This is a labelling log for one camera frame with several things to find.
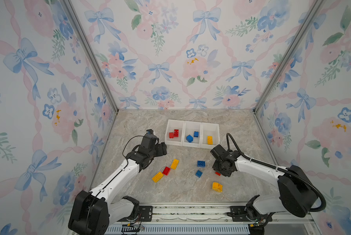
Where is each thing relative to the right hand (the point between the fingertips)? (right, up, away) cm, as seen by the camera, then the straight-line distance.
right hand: (215, 168), depth 88 cm
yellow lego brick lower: (-34, -4, -2) cm, 34 cm away
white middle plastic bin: (-12, +20, +16) cm, 28 cm away
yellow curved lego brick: (-1, +16, +12) cm, 20 cm away
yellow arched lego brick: (-1, -8, -9) cm, 12 cm away
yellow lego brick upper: (-25, +2, +2) cm, 25 cm away
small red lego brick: (-27, +19, +15) cm, 37 cm away
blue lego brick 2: (-8, +2, +2) cm, 9 cm away
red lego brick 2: (0, -1, -5) cm, 5 cm away
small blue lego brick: (-10, +20, +16) cm, 27 cm away
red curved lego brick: (-24, +21, +16) cm, 35 cm away
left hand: (-32, +14, -4) cm, 36 cm away
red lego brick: (-29, -1, -1) cm, 29 cm away
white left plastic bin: (-26, +27, +18) cm, 41 cm away
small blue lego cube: (-10, -3, -2) cm, 11 cm away
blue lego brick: (-14, +17, +13) cm, 25 cm away
